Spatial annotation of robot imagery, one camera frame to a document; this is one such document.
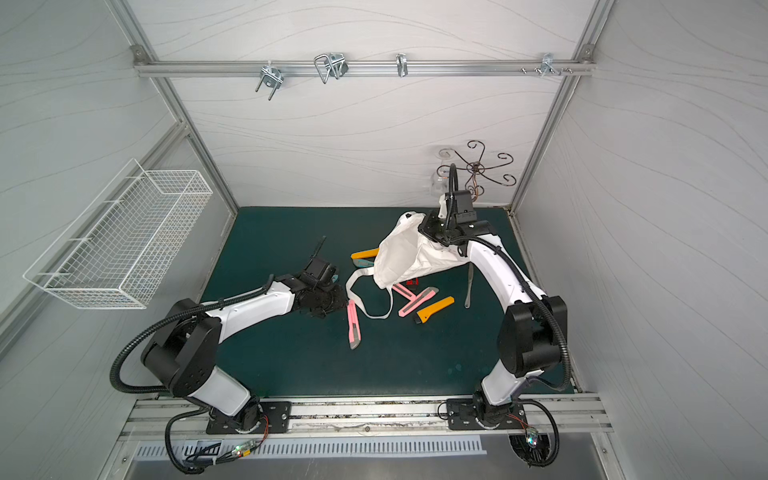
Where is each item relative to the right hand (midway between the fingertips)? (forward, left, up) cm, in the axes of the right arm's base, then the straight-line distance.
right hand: (418, 223), depth 86 cm
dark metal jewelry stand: (+15, -18, +2) cm, 24 cm away
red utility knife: (-7, +1, -22) cm, 23 cm away
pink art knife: (-23, +18, -21) cm, 36 cm away
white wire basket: (-21, +71, +10) cm, 74 cm away
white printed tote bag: (+4, +4, -22) cm, 22 cm away
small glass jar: (+21, -8, -1) cm, 22 cm away
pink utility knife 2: (-11, +4, -22) cm, 24 cm away
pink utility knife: (-14, -1, -22) cm, 26 cm away
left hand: (-18, +21, -18) cm, 33 cm away
